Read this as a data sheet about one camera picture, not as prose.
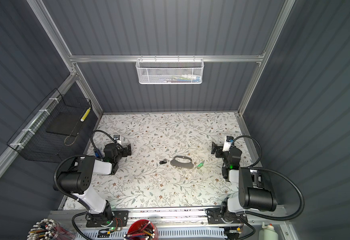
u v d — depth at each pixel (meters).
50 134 0.73
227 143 0.78
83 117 0.81
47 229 0.56
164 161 0.94
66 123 0.77
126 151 0.90
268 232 0.64
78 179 0.47
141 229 0.64
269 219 0.44
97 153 0.96
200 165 0.93
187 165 0.92
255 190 0.45
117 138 0.85
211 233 0.71
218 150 0.82
